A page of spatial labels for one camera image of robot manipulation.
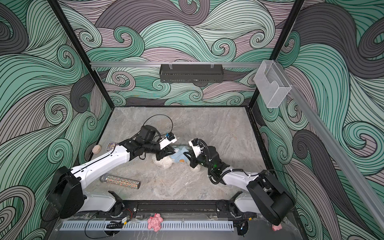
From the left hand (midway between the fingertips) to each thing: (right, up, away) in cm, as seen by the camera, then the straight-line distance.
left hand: (174, 149), depth 79 cm
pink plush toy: (-8, -31, -12) cm, 34 cm away
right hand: (+6, -3, +3) cm, 7 cm away
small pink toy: (+48, -33, -12) cm, 60 cm away
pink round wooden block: (-51, -3, +14) cm, 53 cm away
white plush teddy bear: (-4, -9, +3) cm, 10 cm away
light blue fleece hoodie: (+3, -4, +1) cm, 5 cm away
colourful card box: (-43, -1, +16) cm, 46 cm away
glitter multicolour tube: (-33, -17, +1) cm, 37 cm away
